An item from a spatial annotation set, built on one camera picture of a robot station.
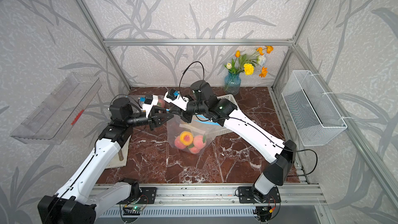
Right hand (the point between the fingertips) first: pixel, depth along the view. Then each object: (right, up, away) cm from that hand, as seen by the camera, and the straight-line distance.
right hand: (171, 107), depth 65 cm
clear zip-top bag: (+11, -8, 0) cm, 14 cm away
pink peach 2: (-1, -21, +19) cm, 28 cm away
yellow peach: (+4, -16, +14) cm, 21 cm away
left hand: (0, -4, +1) cm, 4 cm away
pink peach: (+11, -19, +14) cm, 25 cm away
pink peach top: (+8, -24, +17) cm, 31 cm away
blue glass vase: (+32, +15, +44) cm, 56 cm away
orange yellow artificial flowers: (+40, +28, +34) cm, 60 cm away
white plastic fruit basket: (+26, -15, +27) cm, 41 cm away
